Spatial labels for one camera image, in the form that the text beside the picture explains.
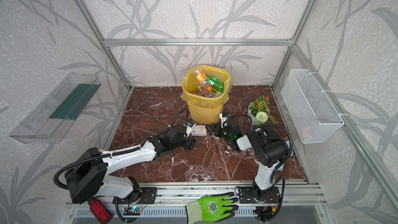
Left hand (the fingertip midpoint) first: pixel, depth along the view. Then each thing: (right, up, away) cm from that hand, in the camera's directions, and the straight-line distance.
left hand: (193, 130), depth 86 cm
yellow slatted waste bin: (+7, +11, -3) cm, 13 cm away
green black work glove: (+10, -32, -16) cm, 38 cm away
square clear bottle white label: (+3, -2, +8) cm, 8 cm away
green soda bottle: (+14, +26, +5) cm, 29 cm away
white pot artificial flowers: (+37, +10, +3) cm, 39 cm away
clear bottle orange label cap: (+5, +29, +1) cm, 30 cm away
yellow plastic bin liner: (-3, +26, +4) cm, 27 cm away
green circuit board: (-27, -35, -14) cm, 47 cm away
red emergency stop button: (-39, -32, -19) cm, 54 cm away
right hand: (+9, +2, +8) cm, 13 cm away
